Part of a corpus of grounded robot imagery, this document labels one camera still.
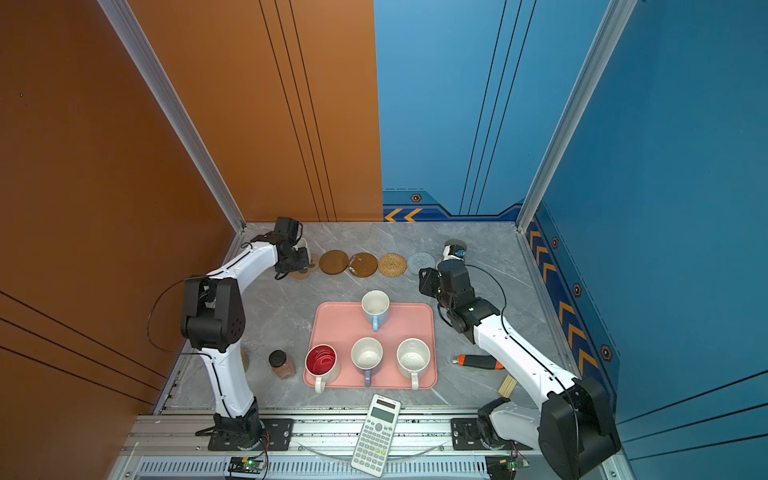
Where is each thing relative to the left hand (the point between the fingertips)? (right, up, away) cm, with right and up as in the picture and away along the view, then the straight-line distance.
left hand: (301, 260), depth 100 cm
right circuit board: (+58, -49, -30) cm, 81 cm away
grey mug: (+47, +4, -28) cm, 55 cm away
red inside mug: (+12, -28, -18) cm, 35 cm away
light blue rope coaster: (+41, -1, +8) cm, 42 cm away
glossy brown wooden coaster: (+20, -2, +7) cm, 22 cm away
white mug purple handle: (+24, -27, -15) cm, 39 cm away
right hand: (+39, -3, -17) cm, 43 cm away
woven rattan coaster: (+31, -2, +7) cm, 32 cm away
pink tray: (+15, -20, -7) cm, 26 cm away
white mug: (+5, +5, -14) cm, 15 cm away
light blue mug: (+26, -14, -9) cm, 30 cm away
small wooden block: (+62, -33, -21) cm, 74 cm away
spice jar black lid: (+3, -26, -24) cm, 36 cm away
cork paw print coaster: (+2, -4, +5) cm, 7 cm away
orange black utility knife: (+56, -29, -15) cm, 65 cm away
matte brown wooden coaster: (+9, -1, +8) cm, 12 cm away
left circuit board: (-4, -48, -30) cm, 57 cm away
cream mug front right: (+37, -27, -16) cm, 49 cm away
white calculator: (+27, -43, -29) cm, 59 cm away
